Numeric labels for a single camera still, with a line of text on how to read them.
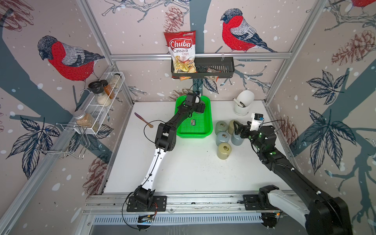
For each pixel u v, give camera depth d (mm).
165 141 698
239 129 719
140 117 1127
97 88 682
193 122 1070
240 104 1070
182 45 815
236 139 901
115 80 848
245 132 710
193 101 904
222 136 898
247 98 1070
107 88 748
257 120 675
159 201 732
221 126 952
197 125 1061
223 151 836
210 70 919
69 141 655
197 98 925
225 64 951
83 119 600
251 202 718
